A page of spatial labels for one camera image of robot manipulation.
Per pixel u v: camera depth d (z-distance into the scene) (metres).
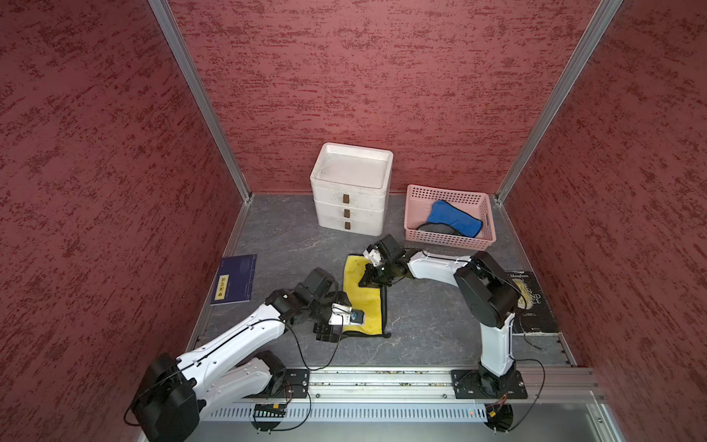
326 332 0.68
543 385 0.70
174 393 0.39
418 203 1.17
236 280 0.94
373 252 0.89
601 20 0.72
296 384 0.74
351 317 0.65
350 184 0.92
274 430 0.68
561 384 0.78
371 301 0.87
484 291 0.51
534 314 0.85
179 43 0.76
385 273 0.81
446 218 1.12
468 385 0.73
